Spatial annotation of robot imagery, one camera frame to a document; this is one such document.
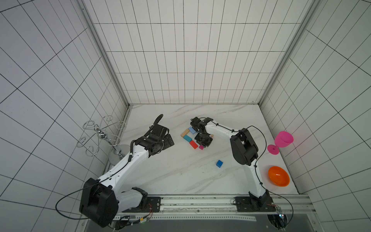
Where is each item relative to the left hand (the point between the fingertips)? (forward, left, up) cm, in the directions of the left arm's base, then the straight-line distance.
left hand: (164, 146), depth 83 cm
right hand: (+11, -23, -12) cm, 28 cm away
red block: (+7, -18, -10) cm, 22 cm away
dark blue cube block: (-6, -33, -9) cm, 35 cm away
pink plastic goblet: (+3, -69, +4) cm, 69 cm away
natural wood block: (+16, -12, -10) cm, 22 cm away
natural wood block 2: (+6, -29, +2) cm, 30 cm away
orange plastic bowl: (-14, -66, -9) cm, 68 cm away
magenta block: (+4, -23, -9) cm, 25 cm away
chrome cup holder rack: (+16, +42, -14) cm, 47 cm away
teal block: (+12, -14, -11) cm, 22 cm away
